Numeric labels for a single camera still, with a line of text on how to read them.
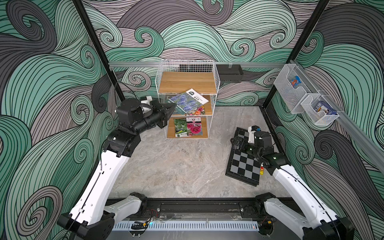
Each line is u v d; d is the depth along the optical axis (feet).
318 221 1.26
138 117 1.34
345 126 1.93
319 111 2.10
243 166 2.79
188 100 2.10
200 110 2.76
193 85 2.45
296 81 2.73
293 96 2.74
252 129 2.34
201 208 2.45
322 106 2.18
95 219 1.20
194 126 3.51
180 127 3.48
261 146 1.91
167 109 1.79
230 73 3.10
